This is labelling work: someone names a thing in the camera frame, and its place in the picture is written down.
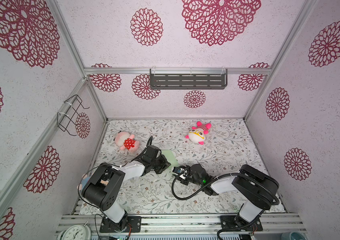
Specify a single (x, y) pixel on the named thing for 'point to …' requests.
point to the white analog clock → (76, 232)
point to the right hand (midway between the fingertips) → (175, 168)
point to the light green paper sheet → (170, 158)
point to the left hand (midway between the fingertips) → (171, 165)
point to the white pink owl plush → (197, 134)
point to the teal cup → (293, 235)
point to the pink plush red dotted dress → (125, 141)
